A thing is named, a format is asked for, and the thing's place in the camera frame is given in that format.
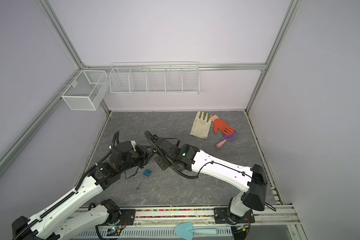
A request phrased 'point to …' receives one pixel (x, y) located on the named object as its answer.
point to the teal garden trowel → (186, 229)
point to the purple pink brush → (230, 138)
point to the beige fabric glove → (201, 126)
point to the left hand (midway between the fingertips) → (157, 150)
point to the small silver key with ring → (138, 187)
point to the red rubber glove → (219, 123)
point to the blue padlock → (148, 172)
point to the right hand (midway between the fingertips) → (161, 156)
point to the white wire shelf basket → (155, 77)
